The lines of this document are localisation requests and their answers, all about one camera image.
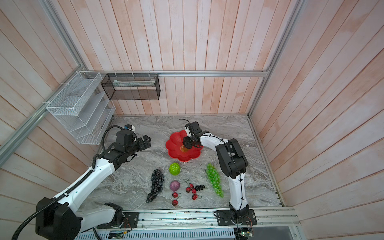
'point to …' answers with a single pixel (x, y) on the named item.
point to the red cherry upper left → (175, 194)
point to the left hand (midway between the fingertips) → (144, 143)
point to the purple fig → (174, 185)
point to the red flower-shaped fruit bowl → (176, 150)
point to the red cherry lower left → (174, 202)
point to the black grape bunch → (157, 179)
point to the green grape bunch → (215, 178)
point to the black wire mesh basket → (132, 86)
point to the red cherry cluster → (194, 196)
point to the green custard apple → (174, 168)
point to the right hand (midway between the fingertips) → (186, 141)
